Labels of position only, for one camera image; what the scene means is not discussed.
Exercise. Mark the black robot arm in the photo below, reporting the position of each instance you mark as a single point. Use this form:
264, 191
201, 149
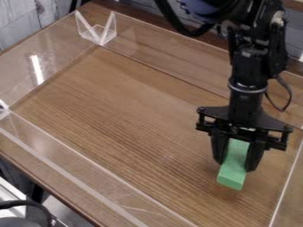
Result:
257, 26

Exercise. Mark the clear acrylic enclosure wall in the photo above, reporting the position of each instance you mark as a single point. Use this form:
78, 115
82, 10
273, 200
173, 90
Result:
101, 93

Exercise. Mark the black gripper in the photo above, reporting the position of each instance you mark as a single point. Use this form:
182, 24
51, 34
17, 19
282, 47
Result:
244, 121

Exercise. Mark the green rectangular block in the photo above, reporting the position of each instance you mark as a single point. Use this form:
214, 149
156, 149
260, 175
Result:
232, 175

